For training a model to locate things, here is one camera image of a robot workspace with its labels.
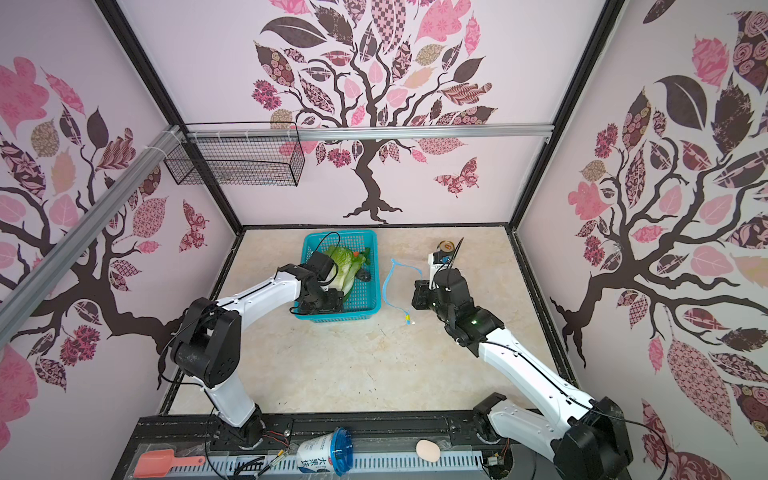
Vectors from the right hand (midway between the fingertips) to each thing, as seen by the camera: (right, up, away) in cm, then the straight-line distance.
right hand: (417, 278), depth 78 cm
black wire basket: (-49, +40, +16) cm, 65 cm away
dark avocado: (-17, -1, +22) cm, 28 cm away
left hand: (-26, -11, +13) cm, 31 cm away
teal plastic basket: (-17, -9, +21) cm, 29 cm away
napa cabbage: (-21, +3, +19) cm, 29 cm away
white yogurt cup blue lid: (-20, -37, -15) cm, 45 cm away
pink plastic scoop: (-62, -43, -10) cm, 76 cm away
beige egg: (+2, -40, -9) cm, 41 cm away
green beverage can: (+12, +9, +22) cm, 27 cm away
